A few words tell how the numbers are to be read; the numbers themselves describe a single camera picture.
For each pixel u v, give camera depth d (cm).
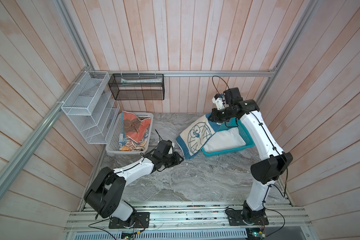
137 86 104
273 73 93
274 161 46
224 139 104
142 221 73
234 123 65
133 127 110
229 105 61
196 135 89
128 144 96
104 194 43
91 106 72
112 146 95
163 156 69
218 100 73
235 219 73
